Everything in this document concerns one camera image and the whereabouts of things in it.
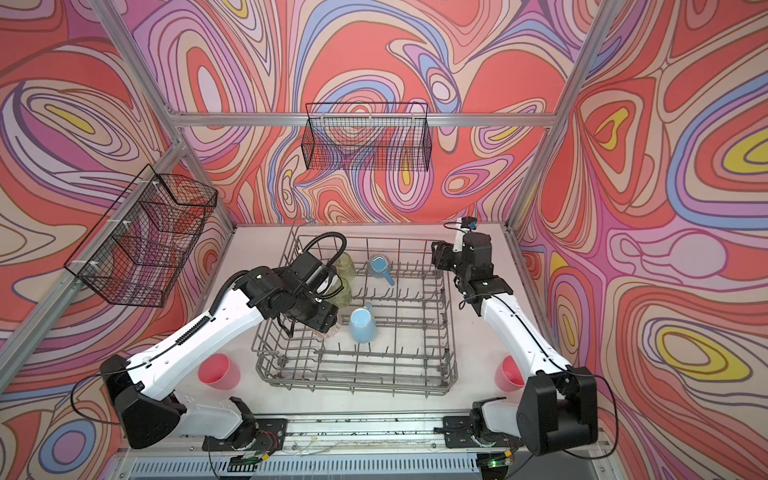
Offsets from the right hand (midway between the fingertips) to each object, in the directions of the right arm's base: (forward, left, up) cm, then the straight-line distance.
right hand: (442, 251), depth 83 cm
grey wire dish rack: (-17, +15, -19) cm, 29 cm away
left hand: (-17, +31, -3) cm, 36 cm away
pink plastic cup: (-28, -17, -22) cm, 40 cm away
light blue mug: (-18, +23, -8) cm, 30 cm away
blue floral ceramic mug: (0, +18, -6) cm, 19 cm away
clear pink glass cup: (-24, +29, +1) cm, 37 cm away
